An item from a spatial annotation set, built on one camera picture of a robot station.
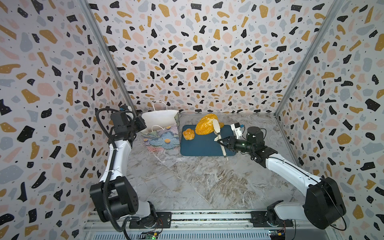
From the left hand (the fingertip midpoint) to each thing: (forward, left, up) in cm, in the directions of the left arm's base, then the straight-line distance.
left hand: (143, 116), depth 80 cm
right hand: (-14, -39, -4) cm, 41 cm away
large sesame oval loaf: (-3, -34, -4) cm, 34 cm away
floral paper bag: (-6, -10, -4) cm, 12 cm away
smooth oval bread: (+14, -47, -24) cm, 55 cm away
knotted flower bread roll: (+6, -23, -24) cm, 34 cm away
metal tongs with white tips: (-6, -40, -4) cm, 40 cm away
